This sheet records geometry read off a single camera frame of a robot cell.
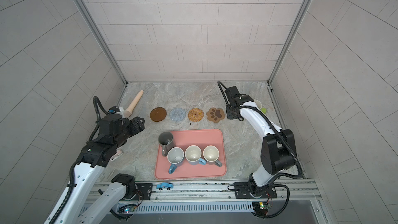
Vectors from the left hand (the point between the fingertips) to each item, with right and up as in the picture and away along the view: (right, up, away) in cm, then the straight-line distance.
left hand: (142, 119), depth 74 cm
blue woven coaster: (+12, -1, +25) cm, 28 cm away
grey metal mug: (+9, -14, +11) cm, 20 cm away
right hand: (+47, +1, +15) cm, 49 cm away
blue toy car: (+11, -30, -3) cm, 32 cm away
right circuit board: (+55, -39, -6) cm, 67 cm away
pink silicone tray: (+28, -14, +16) cm, 35 cm away
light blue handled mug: (+24, -20, +7) cm, 32 cm away
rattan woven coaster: (+24, -1, +26) cm, 35 cm away
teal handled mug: (+33, -20, +8) cm, 40 cm away
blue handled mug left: (+14, -21, +7) cm, 27 cm away
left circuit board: (-3, -36, -9) cm, 37 cm away
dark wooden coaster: (0, -1, +25) cm, 25 cm away
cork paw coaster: (+37, -1, +25) cm, 45 cm away
